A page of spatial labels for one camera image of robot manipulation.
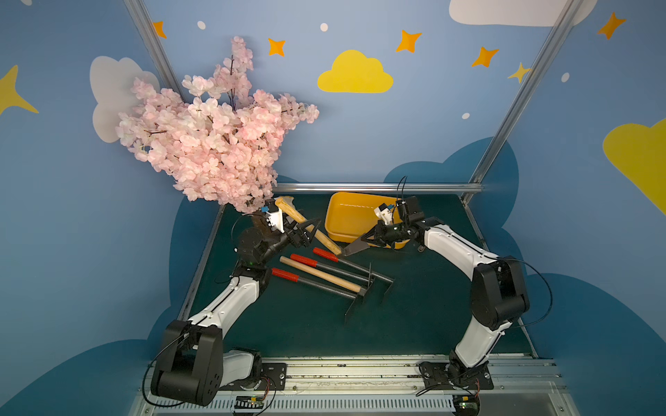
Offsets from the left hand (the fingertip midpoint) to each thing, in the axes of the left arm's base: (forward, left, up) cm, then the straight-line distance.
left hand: (312, 212), depth 74 cm
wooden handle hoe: (+32, +15, -31) cm, 47 cm away
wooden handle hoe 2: (-5, -3, -29) cm, 30 cm away
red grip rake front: (-13, -15, -28) cm, 35 cm away
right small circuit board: (-43, -46, -34) cm, 71 cm away
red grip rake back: (0, -7, -26) cm, 27 cm away
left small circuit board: (-44, +17, -34) cm, 58 cm away
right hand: (+3, -17, -15) cm, 23 cm away
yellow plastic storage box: (+25, -13, -31) cm, 42 cm away
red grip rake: (0, +1, -29) cm, 29 cm away
